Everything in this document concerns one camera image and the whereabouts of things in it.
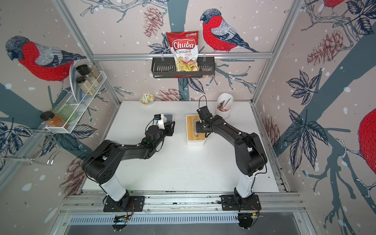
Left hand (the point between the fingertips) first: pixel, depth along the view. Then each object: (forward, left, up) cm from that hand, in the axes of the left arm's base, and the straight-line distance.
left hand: (175, 119), depth 90 cm
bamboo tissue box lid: (-8, -9, -6) cm, 13 cm away
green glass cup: (-8, +54, +17) cm, 57 cm away
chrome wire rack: (-26, +57, +8) cm, 64 cm away
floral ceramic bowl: (+33, +28, -15) cm, 46 cm away
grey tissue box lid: (+8, +6, -8) cm, 13 cm away
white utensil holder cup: (+18, -35, -7) cm, 40 cm away
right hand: (-1, -15, -7) cm, 17 cm away
